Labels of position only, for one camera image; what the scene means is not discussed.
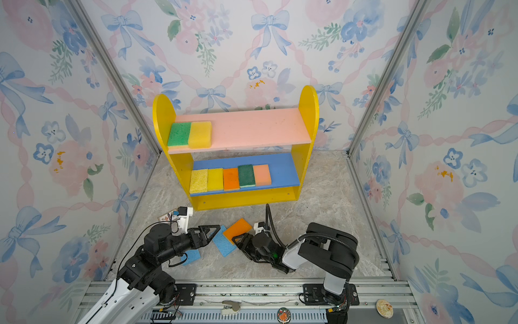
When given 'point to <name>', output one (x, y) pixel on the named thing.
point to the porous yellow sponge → (198, 181)
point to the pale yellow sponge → (240, 227)
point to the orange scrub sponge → (231, 181)
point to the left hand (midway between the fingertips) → (214, 228)
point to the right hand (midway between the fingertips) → (232, 243)
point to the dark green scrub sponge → (246, 175)
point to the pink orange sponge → (262, 176)
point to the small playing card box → (166, 217)
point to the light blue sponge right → (224, 246)
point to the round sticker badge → (284, 315)
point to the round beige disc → (384, 308)
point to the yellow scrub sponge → (215, 179)
